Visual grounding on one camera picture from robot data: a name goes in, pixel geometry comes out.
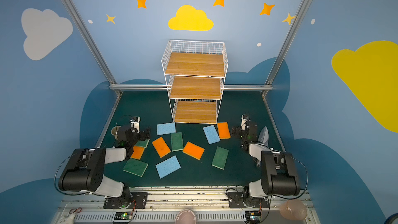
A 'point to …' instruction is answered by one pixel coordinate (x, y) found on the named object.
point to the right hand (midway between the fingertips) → (243, 125)
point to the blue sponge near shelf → (166, 128)
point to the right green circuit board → (253, 216)
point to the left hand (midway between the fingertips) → (143, 125)
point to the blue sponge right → (211, 134)
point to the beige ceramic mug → (114, 130)
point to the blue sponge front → (168, 166)
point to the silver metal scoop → (264, 136)
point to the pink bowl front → (186, 216)
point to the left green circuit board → (123, 215)
